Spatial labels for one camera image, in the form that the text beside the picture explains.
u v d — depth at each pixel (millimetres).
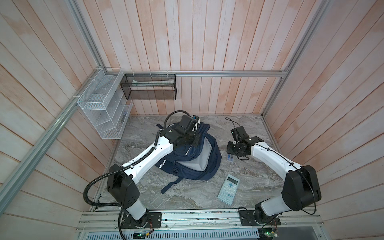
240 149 635
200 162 893
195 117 710
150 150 483
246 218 734
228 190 817
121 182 414
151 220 729
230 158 858
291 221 745
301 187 436
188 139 648
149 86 1015
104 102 687
